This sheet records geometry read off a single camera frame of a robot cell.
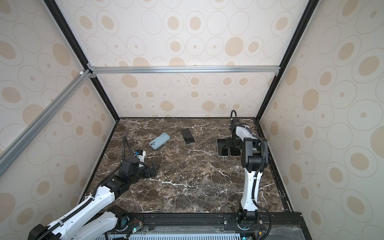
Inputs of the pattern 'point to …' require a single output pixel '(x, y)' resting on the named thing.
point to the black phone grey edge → (188, 136)
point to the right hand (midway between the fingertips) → (236, 146)
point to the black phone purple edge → (235, 151)
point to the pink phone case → (235, 151)
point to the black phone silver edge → (223, 149)
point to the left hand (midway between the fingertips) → (156, 164)
